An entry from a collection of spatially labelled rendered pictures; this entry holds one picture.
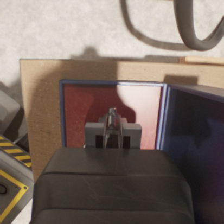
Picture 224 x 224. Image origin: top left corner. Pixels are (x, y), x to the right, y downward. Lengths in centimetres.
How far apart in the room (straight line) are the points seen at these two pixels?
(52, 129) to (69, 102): 4
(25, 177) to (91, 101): 32
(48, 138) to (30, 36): 56
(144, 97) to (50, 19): 57
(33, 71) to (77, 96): 5
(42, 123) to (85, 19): 52
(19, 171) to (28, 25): 51
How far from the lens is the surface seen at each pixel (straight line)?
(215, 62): 41
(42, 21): 71
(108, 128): 15
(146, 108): 18
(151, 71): 18
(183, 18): 32
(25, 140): 62
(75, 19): 68
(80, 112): 18
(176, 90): 18
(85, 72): 18
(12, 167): 46
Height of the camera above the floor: 65
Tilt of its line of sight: 75 degrees down
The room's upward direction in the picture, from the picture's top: 179 degrees clockwise
